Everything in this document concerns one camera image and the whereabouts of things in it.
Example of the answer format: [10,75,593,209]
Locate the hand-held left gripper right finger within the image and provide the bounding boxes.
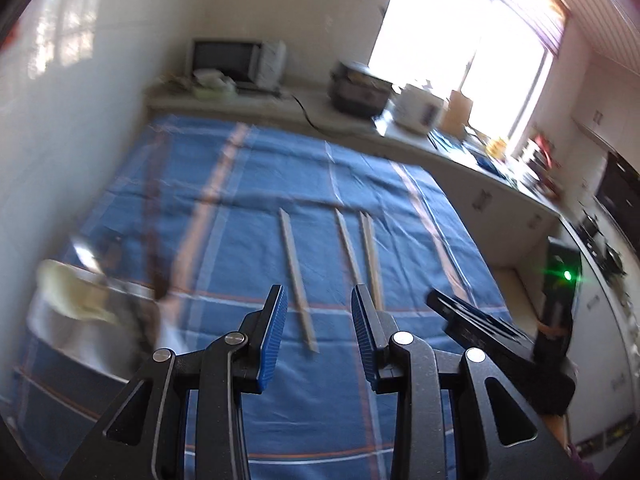
[351,284,571,480]

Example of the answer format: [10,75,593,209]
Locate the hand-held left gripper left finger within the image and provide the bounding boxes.
[60,284,290,480]

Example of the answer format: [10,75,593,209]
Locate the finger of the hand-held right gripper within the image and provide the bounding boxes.
[442,311,537,364]
[426,288,533,348]

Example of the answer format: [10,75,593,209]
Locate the pale wooden chopstick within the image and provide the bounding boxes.
[358,211,379,311]
[278,208,320,357]
[366,212,385,312]
[333,208,364,288]

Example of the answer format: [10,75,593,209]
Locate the white plastic utensil holder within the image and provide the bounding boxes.
[26,260,164,387]

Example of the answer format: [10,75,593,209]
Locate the white kitchen base cabinets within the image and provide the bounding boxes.
[430,155,640,461]

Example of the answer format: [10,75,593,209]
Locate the gas stove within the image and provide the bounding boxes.
[579,209,627,277]

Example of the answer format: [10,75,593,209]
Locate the blue dish cloth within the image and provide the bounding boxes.
[427,129,501,171]

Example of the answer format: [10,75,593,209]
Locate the blue plaid tablecloth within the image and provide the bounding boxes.
[10,113,517,480]

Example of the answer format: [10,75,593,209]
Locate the spice rack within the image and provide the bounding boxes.
[520,132,561,196]

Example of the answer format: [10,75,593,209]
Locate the black range hood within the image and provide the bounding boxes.
[595,151,640,244]

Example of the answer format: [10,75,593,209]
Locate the wooden cutting board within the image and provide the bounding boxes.
[440,88,474,134]

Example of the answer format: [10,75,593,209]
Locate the white pressure cooker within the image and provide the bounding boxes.
[392,81,447,134]

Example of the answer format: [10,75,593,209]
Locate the dark brown rice cooker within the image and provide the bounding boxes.
[327,61,396,119]

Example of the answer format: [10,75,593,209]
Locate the white upper cabinet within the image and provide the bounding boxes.
[571,50,640,154]

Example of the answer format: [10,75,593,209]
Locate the kitchen window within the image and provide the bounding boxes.
[369,0,557,147]

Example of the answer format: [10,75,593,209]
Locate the white microwave oven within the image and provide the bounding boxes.
[187,38,289,92]

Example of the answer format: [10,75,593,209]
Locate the black power cable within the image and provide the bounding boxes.
[289,94,382,134]

